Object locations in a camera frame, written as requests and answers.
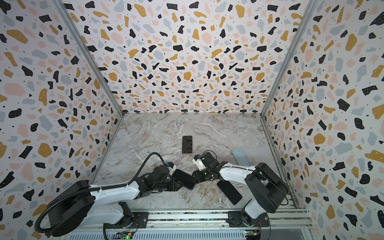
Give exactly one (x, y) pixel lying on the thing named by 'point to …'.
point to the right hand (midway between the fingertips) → (190, 176)
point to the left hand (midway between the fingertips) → (182, 183)
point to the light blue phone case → (240, 157)
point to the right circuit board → (252, 234)
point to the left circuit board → (124, 235)
